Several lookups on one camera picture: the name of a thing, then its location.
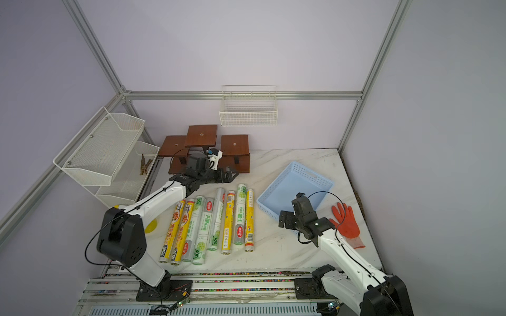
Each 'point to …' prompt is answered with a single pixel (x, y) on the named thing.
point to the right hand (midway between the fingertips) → (291, 221)
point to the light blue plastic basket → (294, 179)
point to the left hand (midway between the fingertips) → (231, 175)
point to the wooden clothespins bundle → (143, 166)
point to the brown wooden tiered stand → (234, 149)
